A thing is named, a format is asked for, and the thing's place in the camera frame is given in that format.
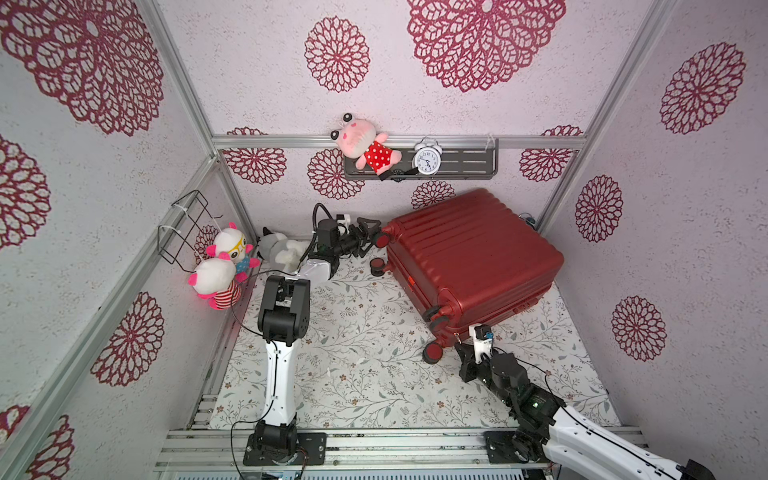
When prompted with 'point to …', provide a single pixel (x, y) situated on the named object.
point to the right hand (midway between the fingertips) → (454, 344)
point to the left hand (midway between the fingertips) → (382, 229)
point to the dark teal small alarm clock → (528, 219)
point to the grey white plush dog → (275, 248)
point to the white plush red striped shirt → (214, 279)
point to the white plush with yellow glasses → (231, 245)
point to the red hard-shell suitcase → (469, 260)
